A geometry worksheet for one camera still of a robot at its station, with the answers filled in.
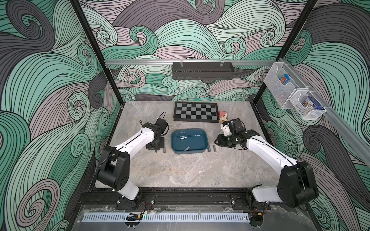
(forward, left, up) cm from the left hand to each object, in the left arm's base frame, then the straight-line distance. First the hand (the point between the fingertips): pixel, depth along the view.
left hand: (157, 146), depth 86 cm
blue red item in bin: (+29, -76, +29) cm, 86 cm away
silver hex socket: (+2, -33, -7) cm, 34 cm away
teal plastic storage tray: (+8, -20, -8) cm, 23 cm away
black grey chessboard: (+32, -26, -4) cm, 42 cm away
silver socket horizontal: (+10, -16, -7) cm, 20 cm away
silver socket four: (+2, -19, -6) cm, 20 cm away
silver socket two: (+2, -37, -7) cm, 37 cm away
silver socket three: (-3, +1, -1) cm, 3 cm away
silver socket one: (+1, -3, -7) cm, 8 cm away
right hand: (+2, -38, +2) cm, 38 cm away
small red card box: (+30, -47, -6) cm, 56 cm away
